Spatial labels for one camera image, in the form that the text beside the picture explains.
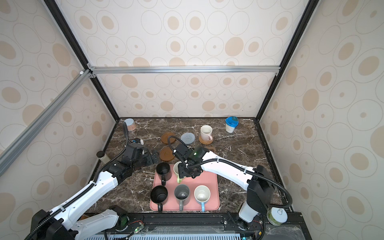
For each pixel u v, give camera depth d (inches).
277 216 28.1
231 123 41.0
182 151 23.6
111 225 23.9
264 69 36.1
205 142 41.6
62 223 15.4
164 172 35.0
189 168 21.2
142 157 26.4
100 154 35.2
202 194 32.0
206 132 38.9
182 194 32.0
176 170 32.3
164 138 41.7
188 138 43.0
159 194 32.0
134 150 23.4
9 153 20.2
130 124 43.1
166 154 38.3
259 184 16.5
